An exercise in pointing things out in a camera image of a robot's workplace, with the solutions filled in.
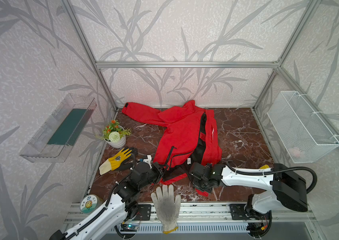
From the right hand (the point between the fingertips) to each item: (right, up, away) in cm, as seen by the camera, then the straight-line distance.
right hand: (192, 181), depth 81 cm
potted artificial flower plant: (-44, +25, +3) cm, 51 cm away
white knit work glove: (-13, -10, -6) cm, 18 cm away
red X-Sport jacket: (0, +23, +18) cm, 29 cm away
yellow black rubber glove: (-45, +8, +7) cm, 46 cm away
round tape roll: (-49, -5, -12) cm, 51 cm away
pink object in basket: (+50, +18, -9) cm, 54 cm away
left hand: (-11, +12, -4) cm, 17 cm away
